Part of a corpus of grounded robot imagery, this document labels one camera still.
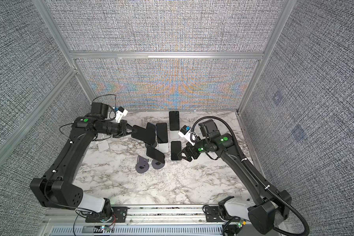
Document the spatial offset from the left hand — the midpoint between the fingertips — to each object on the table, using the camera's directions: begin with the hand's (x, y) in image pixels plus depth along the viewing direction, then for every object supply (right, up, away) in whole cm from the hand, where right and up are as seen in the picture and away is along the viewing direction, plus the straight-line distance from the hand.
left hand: (135, 130), depth 74 cm
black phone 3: (+5, -2, +16) cm, 17 cm away
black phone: (+3, -2, 0) cm, 3 cm away
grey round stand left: (+1, -21, +12) cm, 24 cm away
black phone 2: (+20, -13, +24) cm, 34 cm away
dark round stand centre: (+6, -11, +24) cm, 27 cm away
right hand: (+25, -9, -1) cm, 26 cm away
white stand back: (+19, -4, +26) cm, 33 cm away
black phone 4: (+8, -15, +12) cm, 21 cm away
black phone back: (+19, +7, +20) cm, 29 cm away
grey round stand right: (+9, -22, +16) cm, 28 cm away
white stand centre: (+12, -12, +23) cm, 29 cm away
